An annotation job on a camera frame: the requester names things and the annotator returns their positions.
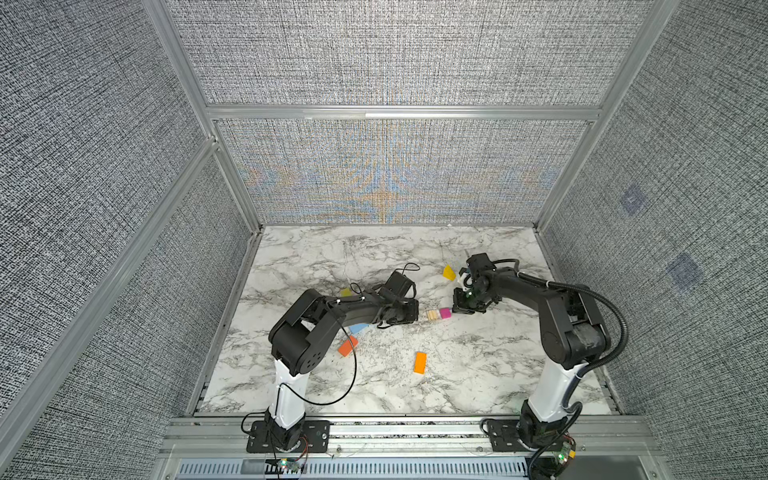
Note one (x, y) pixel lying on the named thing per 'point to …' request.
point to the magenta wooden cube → (446, 313)
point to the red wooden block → (346, 346)
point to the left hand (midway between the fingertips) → (420, 317)
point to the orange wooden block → (420, 363)
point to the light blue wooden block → (357, 328)
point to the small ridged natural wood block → (433, 314)
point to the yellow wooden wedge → (449, 273)
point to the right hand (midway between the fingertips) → (454, 307)
